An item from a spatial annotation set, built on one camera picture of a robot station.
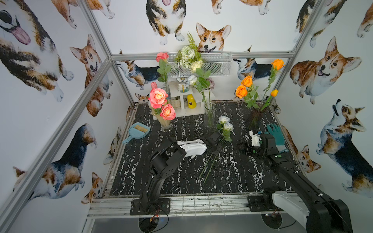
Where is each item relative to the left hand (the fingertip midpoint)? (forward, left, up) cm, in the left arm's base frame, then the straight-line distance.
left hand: (215, 145), depth 96 cm
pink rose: (-1, +26, +35) cm, 44 cm away
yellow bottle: (+32, +16, +8) cm, 36 cm away
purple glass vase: (+13, -26, +15) cm, 33 cm away
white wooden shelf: (+31, +21, -1) cm, 37 cm away
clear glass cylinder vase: (+17, +3, +15) cm, 23 cm away
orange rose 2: (+19, -21, +24) cm, 37 cm away
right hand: (-5, -15, +11) cm, 19 cm away
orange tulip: (+17, -32, +30) cm, 47 cm away
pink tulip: (+25, +38, +31) cm, 55 cm away
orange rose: (+22, -17, +34) cm, 44 cm away
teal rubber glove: (+8, -43, +1) cm, 44 cm away
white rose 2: (+17, -6, +4) cm, 19 cm away
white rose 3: (+10, -9, +5) cm, 14 cm away
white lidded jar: (+28, +21, +27) cm, 44 cm away
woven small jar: (+35, +28, +6) cm, 45 cm away
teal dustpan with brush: (+13, +54, 0) cm, 56 cm away
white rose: (+25, +10, +31) cm, 41 cm away
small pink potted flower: (+33, +2, +24) cm, 41 cm away
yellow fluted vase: (+13, +33, +7) cm, 37 cm away
